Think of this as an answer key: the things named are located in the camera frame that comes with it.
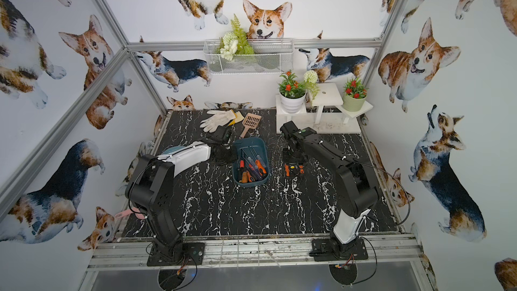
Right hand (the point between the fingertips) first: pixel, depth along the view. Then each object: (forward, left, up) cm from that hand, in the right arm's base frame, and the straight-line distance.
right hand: (289, 160), depth 89 cm
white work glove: (+28, +42, -7) cm, 51 cm away
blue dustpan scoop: (+11, +61, -8) cm, 62 cm away
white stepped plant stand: (+29, -19, +1) cm, 35 cm away
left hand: (+6, +24, -4) cm, 25 cm away
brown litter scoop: (+32, +20, -9) cm, 39 cm away
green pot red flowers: (+25, -31, +15) cm, 42 cm away
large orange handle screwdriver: (-1, -6, -7) cm, 9 cm away
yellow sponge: (+34, +28, -8) cm, 44 cm away
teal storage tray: (+16, +19, -9) cm, 27 cm away
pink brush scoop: (-21, +62, -7) cm, 66 cm away
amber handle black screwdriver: (-6, +20, -6) cm, 22 cm away
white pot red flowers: (+22, -1, +20) cm, 29 cm away
